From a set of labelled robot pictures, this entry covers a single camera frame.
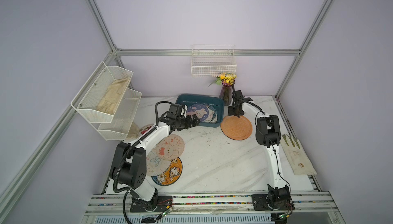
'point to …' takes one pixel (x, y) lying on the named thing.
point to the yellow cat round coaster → (171, 175)
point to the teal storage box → (216, 102)
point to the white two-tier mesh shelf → (112, 127)
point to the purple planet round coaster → (199, 110)
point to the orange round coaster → (236, 128)
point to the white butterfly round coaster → (212, 117)
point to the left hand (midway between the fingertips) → (193, 124)
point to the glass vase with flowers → (226, 80)
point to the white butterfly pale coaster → (155, 165)
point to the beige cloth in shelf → (111, 98)
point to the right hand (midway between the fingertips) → (229, 113)
